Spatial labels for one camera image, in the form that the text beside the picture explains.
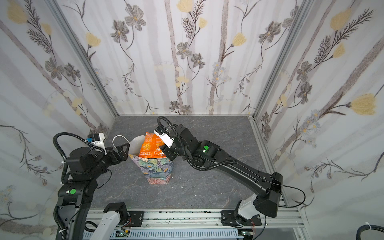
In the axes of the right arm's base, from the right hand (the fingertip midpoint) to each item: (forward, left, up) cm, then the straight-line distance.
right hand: (161, 139), depth 62 cm
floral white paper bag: (-7, +3, -19) cm, 21 cm away
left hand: (0, +20, -4) cm, 20 cm away
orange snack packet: (+1, +7, -10) cm, 12 cm away
